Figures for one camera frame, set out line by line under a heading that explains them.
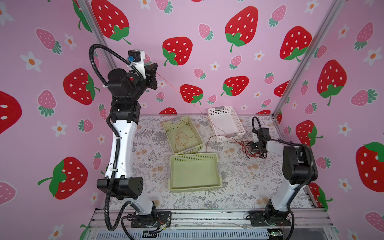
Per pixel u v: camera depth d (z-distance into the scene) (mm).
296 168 511
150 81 539
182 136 1078
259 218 732
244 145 1009
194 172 907
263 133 805
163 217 749
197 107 1180
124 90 450
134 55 464
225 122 1190
